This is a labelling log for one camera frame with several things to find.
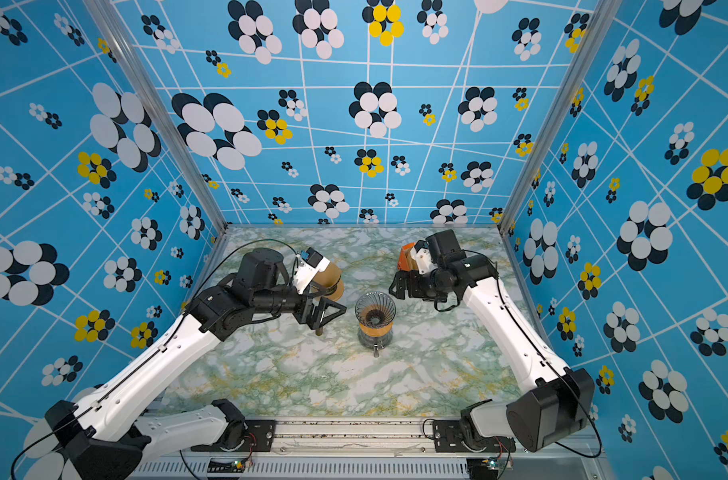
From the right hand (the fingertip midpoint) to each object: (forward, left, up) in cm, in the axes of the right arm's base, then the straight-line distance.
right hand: (407, 290), depth 77 cm
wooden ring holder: (-7, +8, -10) cm, 15 cm away
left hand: (-7, +17, +8) cm, 20 cm away
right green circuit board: (-36, -17, -21) cm, 45 cm away
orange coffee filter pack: (+23, -2, -17) cm, 29 cm away
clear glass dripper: (-1, +9, -9) cm, 12 cm away
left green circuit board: (-36, +41, -20) cm, 58 cm away
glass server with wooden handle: (-4, +25, -16) cm, 31 cm away
